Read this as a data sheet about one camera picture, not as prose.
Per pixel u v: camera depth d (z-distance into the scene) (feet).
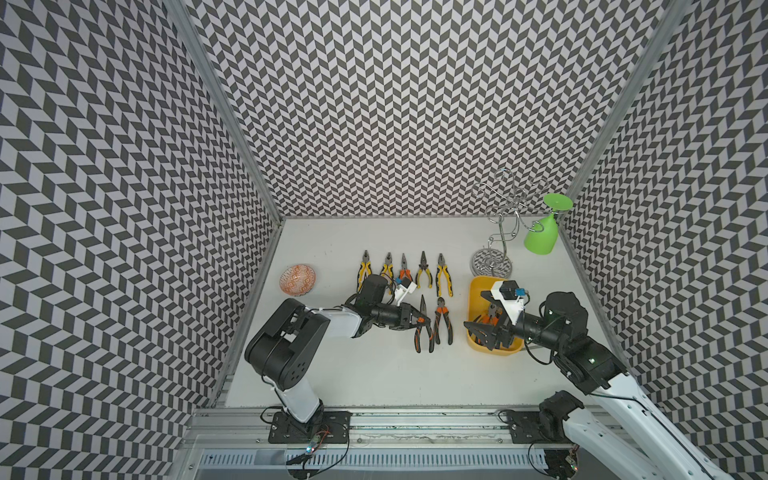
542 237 2.72
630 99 2.70
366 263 3.43
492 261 3.33
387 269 3.35
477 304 2.90
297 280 3.24
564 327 1.70
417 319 2.70
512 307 1.93
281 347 1.56
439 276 3.32
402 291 2.71
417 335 2.64
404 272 3.35
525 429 2.38
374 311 2.44
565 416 2.03
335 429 2.37
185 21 2.37
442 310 3.04
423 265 3.44
